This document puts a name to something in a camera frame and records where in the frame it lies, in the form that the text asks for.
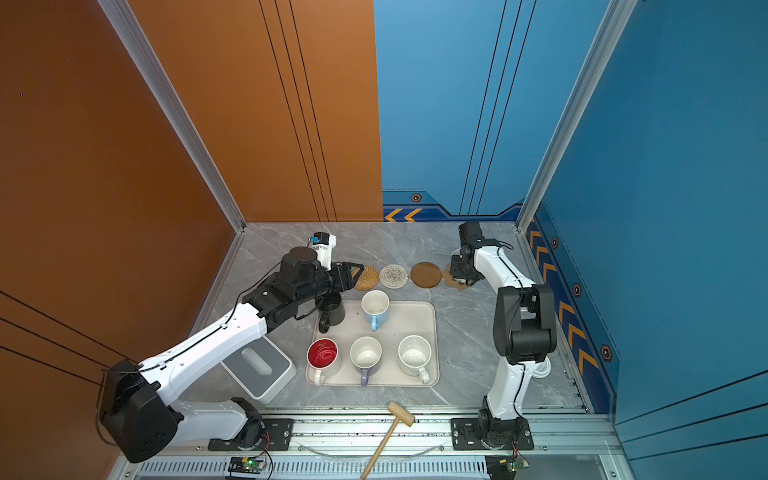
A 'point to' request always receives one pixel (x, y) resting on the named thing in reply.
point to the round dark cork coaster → (426, 275)
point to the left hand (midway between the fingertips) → (358, 266)
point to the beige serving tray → (405, 318)
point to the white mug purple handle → (365, 352)
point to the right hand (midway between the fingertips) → (460, 271)
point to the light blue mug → (376, 304)
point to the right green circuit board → (504, 467)
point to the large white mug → (414, 354)
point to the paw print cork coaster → (449, 279)
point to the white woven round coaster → (394, 276)
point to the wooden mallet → (401, 415)
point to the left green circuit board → (246, 465)
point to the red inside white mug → (321, 360)
